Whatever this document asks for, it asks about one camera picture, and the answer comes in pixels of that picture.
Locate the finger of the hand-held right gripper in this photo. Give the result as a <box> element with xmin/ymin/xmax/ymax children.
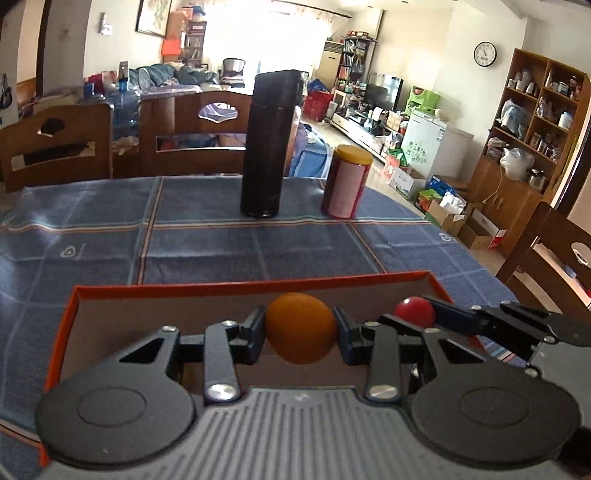
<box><xmin>424</xmin><ymin>298</ymin><xmax>573</xmax><ymax>344</ymax></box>
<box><xmin>379</xmin><ymin>315</ymin><xmax>541</xmax><ymax>371</ymax></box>

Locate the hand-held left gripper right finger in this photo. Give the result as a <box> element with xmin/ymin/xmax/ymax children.
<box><xmin>332</xmin><ymin>307</ymin><xmax>472</xmax><ymax>402</ymax></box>

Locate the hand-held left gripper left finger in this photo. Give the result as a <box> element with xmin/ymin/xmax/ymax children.
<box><xmin>117</xmin><ymin>307</ymin><xmax>269</xmax><ymax>402</ymax></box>

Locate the small red apple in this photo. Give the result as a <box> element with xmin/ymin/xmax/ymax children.
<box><xmin>394</xmin><ymin>298</ymin><xmax>437</xmax><ymax>329</ymax></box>

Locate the orange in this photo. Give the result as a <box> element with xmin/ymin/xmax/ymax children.
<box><xmin>264</xmin><ymin>292</ymin><xmax>338</xmax><ymax>365</ymax></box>

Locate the orange cardboard box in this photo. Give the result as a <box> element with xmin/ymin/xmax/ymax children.
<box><xmin>42</xmin><ymin>271</ymin><xmax>458</xmax><ymax>467</ymax></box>

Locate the cardboard box with red side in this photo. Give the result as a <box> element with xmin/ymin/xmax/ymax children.
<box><xmin>458</xmin><ymin>210</ymin><xmax>508</xmax><ymax>251</ymax></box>

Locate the open cardboard box with paper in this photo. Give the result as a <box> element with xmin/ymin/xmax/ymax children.
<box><xmin>425</xmin><ymin>196</ymin><xmax>467</xmax><ymax>237</ymax></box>

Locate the wooden shelf cabinet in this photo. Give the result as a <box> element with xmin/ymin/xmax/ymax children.
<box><xmin>466</xmin><ymin>48</ymin><xmax>591</xmax><ymax>257</ymax></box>

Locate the wooden dining chair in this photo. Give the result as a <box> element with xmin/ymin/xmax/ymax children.
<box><xmin>0</xmin><ymin>102</ymin><xmax>114</xmax><ymax>192</ymax></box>
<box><xmin>139</xmin><ymin>90</ymin><xmax>254</xmax><ymax>178</ymax></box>
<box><xmin>496</xmin><ymin>202</ymin><xmax>591</xmax><ymax>324</ymax></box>

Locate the blue carton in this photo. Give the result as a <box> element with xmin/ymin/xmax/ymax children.
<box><xmin>427</xmin><ymin>175</ymin><xmax>458</xmax><ymax>197</ymax></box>

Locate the white printed carton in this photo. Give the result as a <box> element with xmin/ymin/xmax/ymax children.
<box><xmin>389</xmin><ymin>166</ymin><xmax>428</xmax><ymax>200</ymax></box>

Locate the pink can with yellow lid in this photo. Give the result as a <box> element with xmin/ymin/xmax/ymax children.
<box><xmin>322</xmin><ymin>144</ymin><xmax>374</xmax><ymax>219</ymax></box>

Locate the white plastic bag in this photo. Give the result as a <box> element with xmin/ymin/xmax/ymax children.
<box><xmin>501</xmin><ymin>148</ymin><xmax>536</xmax><ymax>181</ymax></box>
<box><xmin>500</xmin><ymin>99</ymin><xmax>529</xmax><ymax>134</ymax></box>

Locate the white chest freezer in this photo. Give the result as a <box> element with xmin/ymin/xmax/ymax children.
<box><xmin>401</xmin><ymin>109</ymin><xmax>475</xmax><ymax>178</ymax></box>

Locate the purple bedding pile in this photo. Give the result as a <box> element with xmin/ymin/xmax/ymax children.
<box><xmin>291</xmin><ymin>122</ymin><xmax>334</xmax><ymax>178</ymax></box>

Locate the black thermos bottle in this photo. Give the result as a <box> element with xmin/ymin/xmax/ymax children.
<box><xmin>240</xmin><ymin>70</ymin><xmax>303</xmax><ymax>219</ymax></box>

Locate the blue patterned tablecloth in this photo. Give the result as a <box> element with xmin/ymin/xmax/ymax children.
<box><xmin>0</xmin><ymin>174</ymin><xmax>522</xmax><ymax>480</ymax></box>

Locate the white television stand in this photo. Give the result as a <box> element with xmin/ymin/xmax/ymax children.
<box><xmin>331</xmin><ymin>113</ymin><xmax>407</xmax><ymax>160</ymax></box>

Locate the green box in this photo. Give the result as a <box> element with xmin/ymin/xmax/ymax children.
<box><xmin>406</xmin><ymin>86</ymin><xmax>440</xmax><ymax>115</ymax></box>

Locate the red plastic basket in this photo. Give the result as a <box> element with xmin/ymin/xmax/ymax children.
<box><xmin>305</xmin><ymin>90</ymin><xmax>334</xmax><ymax>123</ymax></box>

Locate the black television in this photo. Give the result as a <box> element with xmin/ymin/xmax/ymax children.
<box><xmin>367</xmin><ymin>72</ymin><xmax>403</xmax><ymax>112</ymax></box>

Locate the blue water jug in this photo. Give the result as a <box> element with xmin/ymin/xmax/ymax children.
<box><xmin>107</xmin><ymin>88</ymin><xmax>141</xmax><ymax>130</ymax></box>

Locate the office chair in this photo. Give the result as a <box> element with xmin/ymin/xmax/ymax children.
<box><xmin>222</xmin><ymin>58</ymin><xmax>247</xmax><ymax>86</ymax></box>

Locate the dark bookshelf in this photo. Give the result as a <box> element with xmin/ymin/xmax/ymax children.
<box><xmin>339</xmin><ymin>37</ymin><xmax>378</xmax><ymax>93</ymax></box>

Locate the standing air conditioner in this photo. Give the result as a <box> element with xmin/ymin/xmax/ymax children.
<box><xmin>322</xmin><ymin>41</ymin><xmax>345</xmax><ymax>83</ymax></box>

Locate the round wall clock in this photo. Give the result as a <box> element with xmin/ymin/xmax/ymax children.
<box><xmin>474</xmin><ymin>41</ymin><xmax>497</xmax><ymax>68</ymax></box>

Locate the framed wall picture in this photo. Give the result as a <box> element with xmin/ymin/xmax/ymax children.
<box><xmin>136</xmin><ymin>0</ymin><xmax>172</xmax><ymax>38</ymax></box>

